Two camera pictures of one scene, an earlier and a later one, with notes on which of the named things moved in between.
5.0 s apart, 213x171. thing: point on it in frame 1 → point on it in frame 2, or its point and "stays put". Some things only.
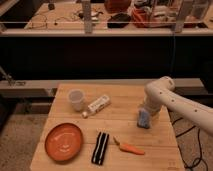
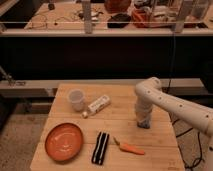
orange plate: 63,141 stays put
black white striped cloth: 98,154 stays put
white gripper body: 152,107 → 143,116
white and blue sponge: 143,120 stays put
